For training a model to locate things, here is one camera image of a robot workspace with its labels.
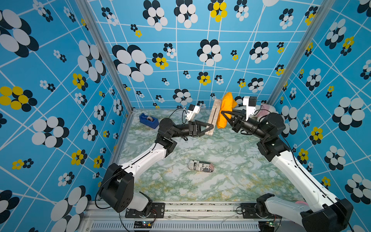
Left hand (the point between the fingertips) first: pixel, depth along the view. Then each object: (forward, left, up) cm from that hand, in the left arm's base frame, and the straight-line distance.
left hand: (213, 130), depth 59 cm
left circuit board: (-29, +34, -41) cm, 61 cm away
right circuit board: (-29, -29, -41) cm, 58 cm away
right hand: (+7, -5, +4) cm, 10 cm away
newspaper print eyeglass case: (0, +3, -36) cm, 36 cm away
